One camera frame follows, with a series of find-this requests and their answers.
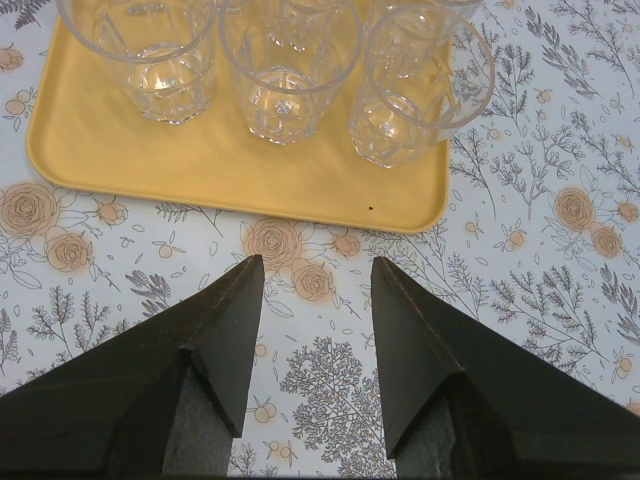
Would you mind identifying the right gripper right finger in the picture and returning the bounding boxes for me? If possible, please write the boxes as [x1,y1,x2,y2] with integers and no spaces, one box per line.
[371,257,639,478]

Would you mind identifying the clear glass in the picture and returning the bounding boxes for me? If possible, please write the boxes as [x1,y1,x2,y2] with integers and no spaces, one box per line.
[218,1,364,145]
[364,1,482,78]
[57,0,218,125]

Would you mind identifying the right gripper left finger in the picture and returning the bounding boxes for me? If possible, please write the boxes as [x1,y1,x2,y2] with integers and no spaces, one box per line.
[1,255,264,478]

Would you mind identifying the clear glass mid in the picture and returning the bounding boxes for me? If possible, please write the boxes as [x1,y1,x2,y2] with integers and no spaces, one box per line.
[348,5,497,168]
[258,1,359,52]

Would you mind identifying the yellow plastic tray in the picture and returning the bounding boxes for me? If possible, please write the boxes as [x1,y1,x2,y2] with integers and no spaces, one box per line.
[26,3,449,233]

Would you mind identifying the floral patterned table mat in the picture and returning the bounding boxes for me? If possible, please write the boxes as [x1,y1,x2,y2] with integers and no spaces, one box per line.
[1,1,639,477]

